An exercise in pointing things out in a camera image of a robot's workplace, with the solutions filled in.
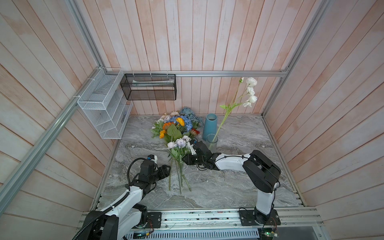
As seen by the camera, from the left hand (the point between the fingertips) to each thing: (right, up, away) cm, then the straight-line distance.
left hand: (166, 171), depth 87 cm
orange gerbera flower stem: (+3, +23, +8) cm, 24 cm away
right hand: (+9, +7, +3) cm, 12 cm away
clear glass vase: (+27, +18, -4) cm, 32 cm away
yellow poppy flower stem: (+8, +29, +6) cm, 31 cm away
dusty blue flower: (+20, +31, +20) cm, 42 cm away
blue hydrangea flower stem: (+13, +29, +11) cm, 34 cm away
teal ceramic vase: (+27, +28, +5) cm, 39 cm away
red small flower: (+17, +24, +17) cm, 34 cm away
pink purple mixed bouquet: (+6, +13, +2) cm, 15 cm away
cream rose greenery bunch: (-11, +24, +17) cm, 31 cm away
